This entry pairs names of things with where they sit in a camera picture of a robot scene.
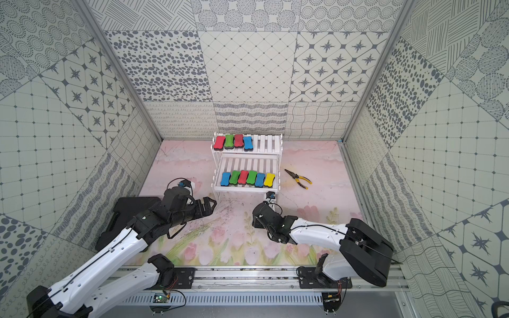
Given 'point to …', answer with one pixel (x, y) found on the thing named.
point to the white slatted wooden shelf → (265, 157)
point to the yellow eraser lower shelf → (269, 179)
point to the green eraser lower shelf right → (252, 175)
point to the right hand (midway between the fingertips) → (258, 216)
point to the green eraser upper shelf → (229, 142)
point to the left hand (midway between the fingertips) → (207, 201)
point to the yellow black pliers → (296, 176)
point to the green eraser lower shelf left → (234, 177)
